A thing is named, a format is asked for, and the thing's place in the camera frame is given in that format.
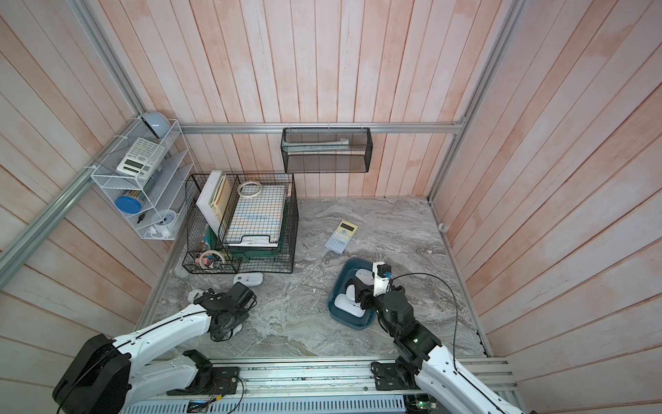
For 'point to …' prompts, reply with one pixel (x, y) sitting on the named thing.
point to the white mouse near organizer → (249, 279)
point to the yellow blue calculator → (341, 236)
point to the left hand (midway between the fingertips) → (235, 322)
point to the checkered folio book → (258, 221)
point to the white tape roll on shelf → (164, 222)
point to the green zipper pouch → (251, 252)
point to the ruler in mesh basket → (343, 144)
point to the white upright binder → (211, 201)
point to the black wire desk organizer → (200, 236)
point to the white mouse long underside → (350, 292)
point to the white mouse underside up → (348, 306)
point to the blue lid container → (128, 204)
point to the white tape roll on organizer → (239, 189)
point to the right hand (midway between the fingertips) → (363, 273)
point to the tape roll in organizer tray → (221, 265)
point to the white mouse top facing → (365, 276)
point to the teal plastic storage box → (342, 276)
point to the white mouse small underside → (194, 294)
